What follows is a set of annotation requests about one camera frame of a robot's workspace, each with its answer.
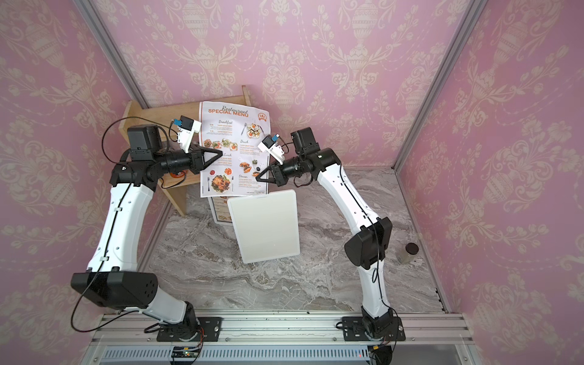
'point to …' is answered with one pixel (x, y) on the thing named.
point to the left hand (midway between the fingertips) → (220, 154)
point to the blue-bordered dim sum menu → (220, 210)
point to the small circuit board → (185, 351)
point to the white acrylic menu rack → (220, 210)
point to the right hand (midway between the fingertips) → (260, 178)
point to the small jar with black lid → (407, 255)
